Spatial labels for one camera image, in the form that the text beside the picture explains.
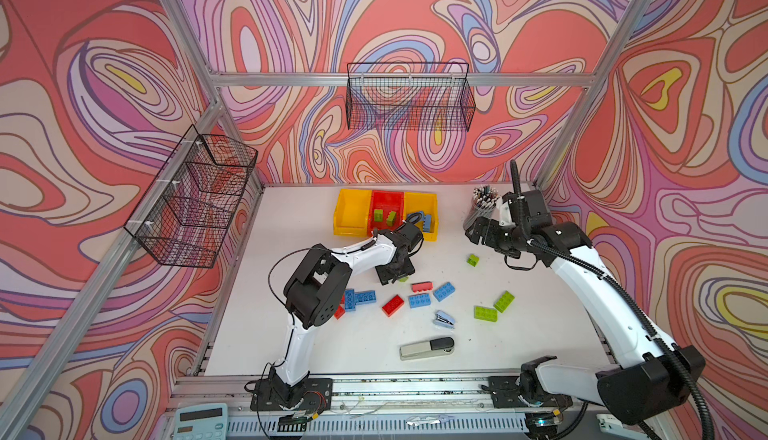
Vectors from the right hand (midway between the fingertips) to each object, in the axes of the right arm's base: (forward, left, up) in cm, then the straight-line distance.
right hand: (481, 243), depth 77 cm
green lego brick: (-12, -3, -19) cm, 23 cm away
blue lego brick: (-7, +16, -20) cm, 26 cm away
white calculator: (-35, +70, -18) cm, 81 cm away
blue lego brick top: (+20, +11, -17) cm, 29 cm away
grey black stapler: (-21, +15, -17) cm, 31 cm away
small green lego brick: (+6, -3, -19) cm, 21 cm away
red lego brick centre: (-8, +24, -20) cm, 32 cm away
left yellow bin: (+28, +38, -19) cm, 50 cm away
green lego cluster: (+25, +28, -18) cm, 41 cm away
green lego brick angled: (-8, -10, -20) cm, 24 cm away
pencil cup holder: (+18, -6, -3) cm, 19 cm away
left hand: (+3, +19, -20) cm, 28 cm away
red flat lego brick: (-2, +15, -19) cm, 24 cm away
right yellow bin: (+28, +10, -15) cm, 33 cm away
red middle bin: (+33, +24, -18) cm, 44 cm away
